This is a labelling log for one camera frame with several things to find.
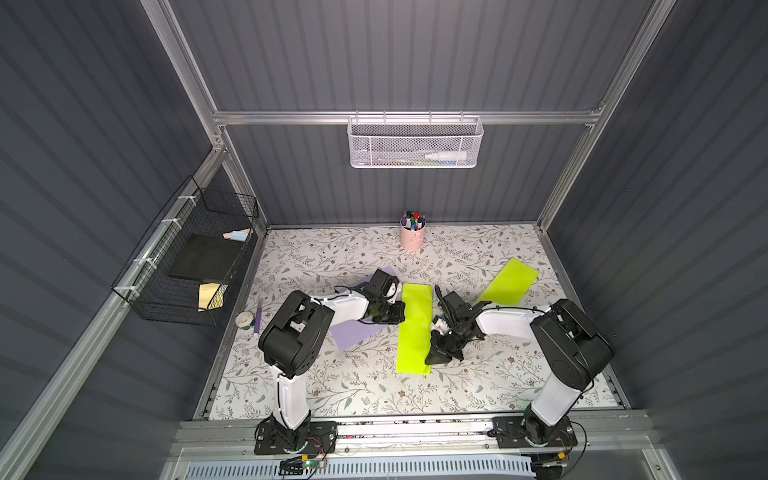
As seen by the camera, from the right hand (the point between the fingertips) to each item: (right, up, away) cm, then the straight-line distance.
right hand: (428, 366), depth 85 cm
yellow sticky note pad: (-48, +24, -24) cm, 58 cm away
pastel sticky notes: (-53, +37, -3) cm, 65 cm away
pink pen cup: (-3, +37, +24) cm, 44 cm away
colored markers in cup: (-3, +44, +20) cm, 49 cm away
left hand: (-5, +11, +8) cm, 15 cm away
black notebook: (-57, +31, -11) cm, 66 cm away
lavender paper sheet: (-24, +7, +8) cm, 26 cm away
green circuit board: (-29, -18, -15) cm, 37 cm away
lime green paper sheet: (-3, +8, +7) cm, 11 cm away
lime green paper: (+31, +21, +18) cm, 42 cm away
